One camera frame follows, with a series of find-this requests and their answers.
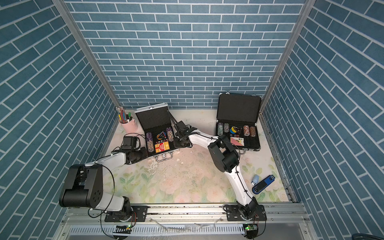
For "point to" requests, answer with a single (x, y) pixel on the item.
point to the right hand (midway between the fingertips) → (177, 146)
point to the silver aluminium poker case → (158, 130)
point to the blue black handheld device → (262, 184)
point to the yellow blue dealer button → (233, 130)
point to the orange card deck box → (161, 147)
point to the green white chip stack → (220, 131)
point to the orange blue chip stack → (252, 130)
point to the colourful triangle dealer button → (161, 136)
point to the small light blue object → (255, 179)
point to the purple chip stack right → (170, 134)
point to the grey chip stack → (226, 127)
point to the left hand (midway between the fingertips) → (150, 153)
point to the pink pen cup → (129, 126)
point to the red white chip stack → (246, 130)
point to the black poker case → (238, 118)
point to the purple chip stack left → (150, 142)
